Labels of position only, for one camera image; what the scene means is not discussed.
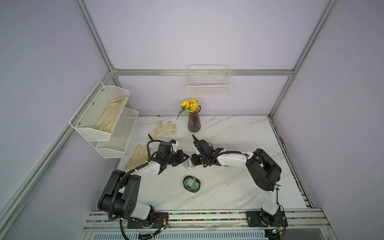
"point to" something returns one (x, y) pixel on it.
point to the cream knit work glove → (161, 130)
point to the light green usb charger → (191, 182)
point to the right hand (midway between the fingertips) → (193, 161)
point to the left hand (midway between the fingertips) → (188, 157)
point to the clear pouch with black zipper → (197, 187)
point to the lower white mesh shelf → (114, 147)
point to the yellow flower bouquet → (191, 105)
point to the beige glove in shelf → (107, 120)
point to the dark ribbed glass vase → (194, 124)
